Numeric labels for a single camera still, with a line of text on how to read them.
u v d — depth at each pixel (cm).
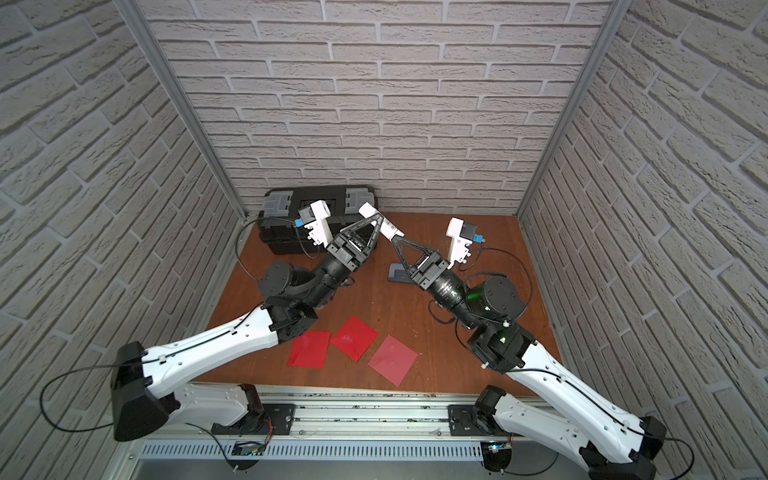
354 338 87
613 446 39
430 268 46
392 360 84
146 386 39
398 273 100
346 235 50
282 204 100
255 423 67
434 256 47
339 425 75
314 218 50
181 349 43
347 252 47
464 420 74
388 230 50
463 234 49
